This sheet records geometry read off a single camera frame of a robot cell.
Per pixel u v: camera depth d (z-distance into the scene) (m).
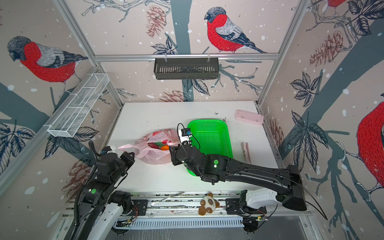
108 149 0.65
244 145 0.95
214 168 0.46
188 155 0.45
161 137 0.85
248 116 1.11
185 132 0.56
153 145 0.89
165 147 0.89
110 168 0.54
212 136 1.01
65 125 0.70
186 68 1.06
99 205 0.49
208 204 0.73
